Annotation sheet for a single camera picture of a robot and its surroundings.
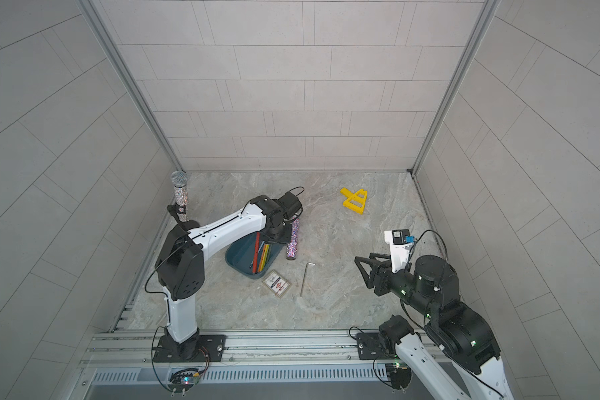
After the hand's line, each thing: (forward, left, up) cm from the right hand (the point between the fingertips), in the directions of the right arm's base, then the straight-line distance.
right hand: (360, 259), depth 60 cm
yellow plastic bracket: (+41, -8, -25) cm, 48 cm away
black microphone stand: (+28, +60, -21) cm, 69 cm away
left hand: (+19, +20, -20) cm, 34 cm away
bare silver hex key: (+11, +14, -26) cm, 32 cm away
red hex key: (+17, +32, -24) cm, 44 cm away
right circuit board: (-21, -10, -27) cm, 36 cm away
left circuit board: (-19, +48, -24) cm, 57 cm away
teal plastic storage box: (+14, +37, -21) cm, 45 cm away
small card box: (+5, +24, -25) cm, 35 cm away
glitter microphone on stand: (+29, +52, +3) cm, 60 cm away
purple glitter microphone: (+17, +19, -23) cm, 34 cm away
